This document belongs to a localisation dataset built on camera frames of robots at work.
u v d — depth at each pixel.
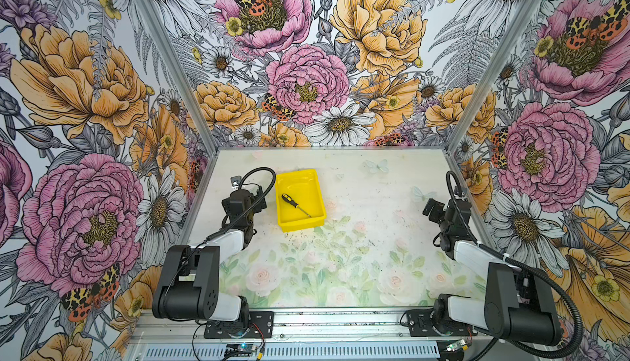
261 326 0.74
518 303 0.43
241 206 0.69
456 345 0.72
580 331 0.37
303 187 1.07
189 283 0.44
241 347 0.71
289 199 1.02
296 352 0.78
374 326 0.76
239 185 0.79
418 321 0.75
